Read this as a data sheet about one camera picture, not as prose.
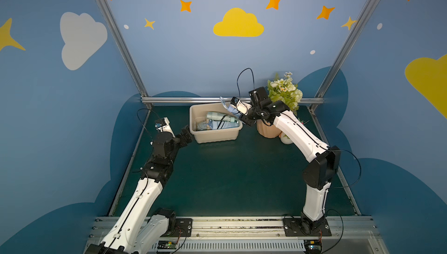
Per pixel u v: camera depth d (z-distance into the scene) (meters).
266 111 0.60
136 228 0.41
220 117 0.96
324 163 0.47
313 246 0.73
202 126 1.02
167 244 0.72
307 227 0.65
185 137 0.69
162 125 0.63
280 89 0.85
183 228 0.74
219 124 0.95
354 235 0.75
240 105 0.74
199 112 1.05
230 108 0.80
